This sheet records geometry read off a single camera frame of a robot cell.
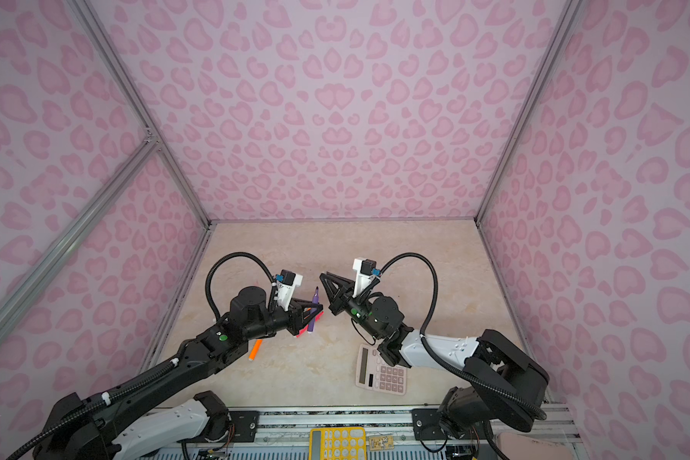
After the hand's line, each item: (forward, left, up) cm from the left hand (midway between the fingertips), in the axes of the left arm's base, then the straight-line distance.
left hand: (322, 303), depth 73 cm
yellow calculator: (-28, -4, -19) cm, 34 cm away
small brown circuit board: (-28, -13, -19) cm, 37 cm away
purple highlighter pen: (-1, +2, -1) cm, 3 cm away
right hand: (+4, 0, +7) cm, 8 cm away
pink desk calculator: (-12, -13, -19) cm, 25 cm away
